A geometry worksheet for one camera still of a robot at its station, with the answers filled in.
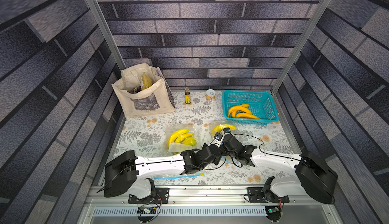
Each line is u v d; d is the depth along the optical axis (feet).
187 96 3.49
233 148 2.18
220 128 2.91
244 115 3.38
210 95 3.64
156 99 3.04
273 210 2.39
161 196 2.43
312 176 1.37
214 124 3.10
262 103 3.60
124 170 1.36
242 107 3.41
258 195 2.39
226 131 2.56
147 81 3.10
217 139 2.15
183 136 2.91
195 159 1.87
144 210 2.33
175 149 2.73
